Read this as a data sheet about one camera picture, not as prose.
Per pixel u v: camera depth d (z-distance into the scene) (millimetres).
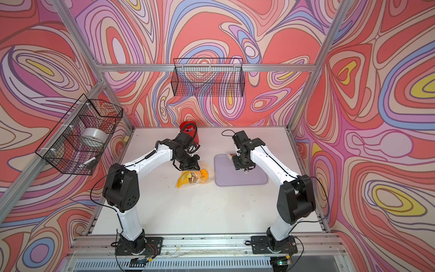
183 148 702
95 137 722
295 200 450
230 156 931
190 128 1021
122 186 487
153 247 725
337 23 724
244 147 605
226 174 962
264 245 726
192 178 885
